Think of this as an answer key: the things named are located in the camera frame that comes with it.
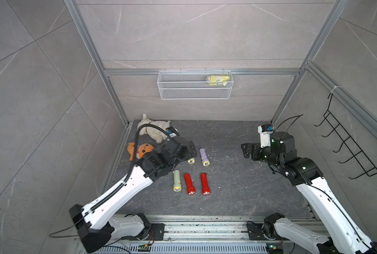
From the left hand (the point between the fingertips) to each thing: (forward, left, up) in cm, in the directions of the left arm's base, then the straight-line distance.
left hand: (189, 146), depth 69 cm
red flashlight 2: (-10, -9, -28) cm, 31 cm away
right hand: (0, -29, 0) cm, 29 cm away
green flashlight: (-7, +7, -27) cm, 28 cm away
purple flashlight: (+8, -1, -27) cm, 28 cm away
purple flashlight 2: (+7, -10, -27) cm, 30 cm away
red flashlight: (-9, 0, -27) cm, 28 cm away
